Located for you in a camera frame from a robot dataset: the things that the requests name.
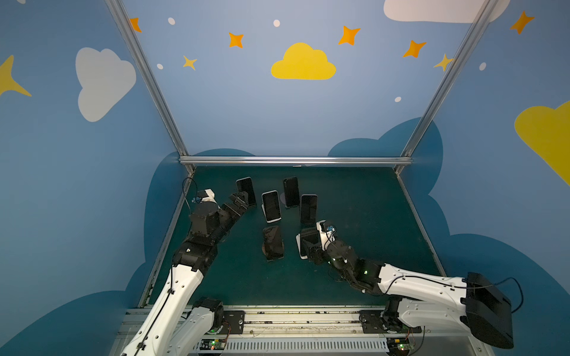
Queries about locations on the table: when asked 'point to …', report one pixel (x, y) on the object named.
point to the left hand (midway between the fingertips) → (246, 200)
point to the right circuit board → (398, 346)
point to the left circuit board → (212, 343)
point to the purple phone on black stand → (309, 203)
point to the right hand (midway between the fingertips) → (314, 236)
